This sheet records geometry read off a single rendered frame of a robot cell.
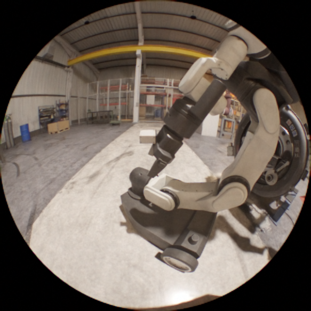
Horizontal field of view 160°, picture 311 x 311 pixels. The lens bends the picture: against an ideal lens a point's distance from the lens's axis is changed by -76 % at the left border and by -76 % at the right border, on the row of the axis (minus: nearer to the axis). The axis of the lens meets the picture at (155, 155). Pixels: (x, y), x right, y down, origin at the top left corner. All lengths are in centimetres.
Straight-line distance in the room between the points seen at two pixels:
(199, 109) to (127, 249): 77
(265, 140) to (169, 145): 32
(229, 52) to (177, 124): 24
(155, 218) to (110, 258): 39
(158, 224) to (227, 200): 39
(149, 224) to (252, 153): 59
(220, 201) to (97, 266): 73
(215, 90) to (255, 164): 31
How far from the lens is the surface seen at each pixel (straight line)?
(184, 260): 56
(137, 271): 73
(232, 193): 45
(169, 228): 65
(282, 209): 134
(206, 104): 23
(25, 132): 727
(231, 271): 87
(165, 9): 892
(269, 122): 41
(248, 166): 45
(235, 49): 35
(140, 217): 68
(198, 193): 53
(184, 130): 26
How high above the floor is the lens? 72
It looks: 22 degrees down
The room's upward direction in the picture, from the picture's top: 3 degrees clockwise
